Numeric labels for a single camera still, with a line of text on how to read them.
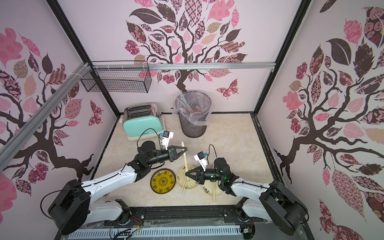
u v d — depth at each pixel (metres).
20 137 0.53
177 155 0.70
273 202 0.43
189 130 0.99
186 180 0.74
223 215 0.74
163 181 0.85
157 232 0.70
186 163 0.73
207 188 0.83
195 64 0.95
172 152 0.66
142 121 0.93
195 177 0.71
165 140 0.69
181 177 0.86
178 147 0.73
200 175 0.67
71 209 0.41
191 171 0.72
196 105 1.06
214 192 0.79
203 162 0.71
